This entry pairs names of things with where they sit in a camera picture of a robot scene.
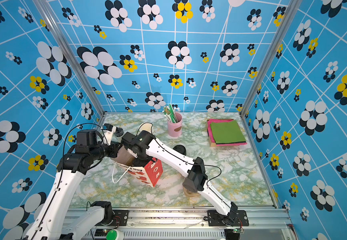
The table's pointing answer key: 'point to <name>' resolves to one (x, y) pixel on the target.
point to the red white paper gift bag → (150, 172)
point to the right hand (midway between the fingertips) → (145, 163)
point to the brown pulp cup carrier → (190, 194)
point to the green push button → (111, 235)
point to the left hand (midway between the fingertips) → (121, 143)
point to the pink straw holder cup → (174, 130)
